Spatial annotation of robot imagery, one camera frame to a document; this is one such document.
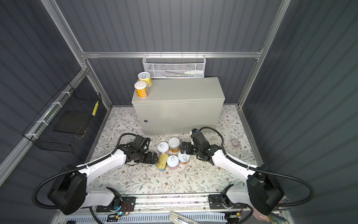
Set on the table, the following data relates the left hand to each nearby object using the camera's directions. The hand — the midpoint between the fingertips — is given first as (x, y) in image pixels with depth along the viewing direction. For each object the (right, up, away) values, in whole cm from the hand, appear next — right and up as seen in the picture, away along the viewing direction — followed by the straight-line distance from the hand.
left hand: (151, 158), depth 86 cm
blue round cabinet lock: (-4, +24, +3) cm, 24 cm away
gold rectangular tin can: (+7, -1, -2) cm, 7 cm away
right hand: (+22, +7, -2) cm, 23 cm away
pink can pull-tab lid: (+14, -1, -3) cm, 14 cm away
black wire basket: (-43, +23, -15) cm, 51 cm away
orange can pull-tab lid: (+20, +1, -2) cm, 20 cm away
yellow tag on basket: (-33, +31, -3) cm, 46 cm away
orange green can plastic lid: (+14, +9, +2) cm, 17 cm away
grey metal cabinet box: (+15, +35, +21) cm, 44 cm away
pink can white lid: (+7, +6, +3) cm, 10 cm away
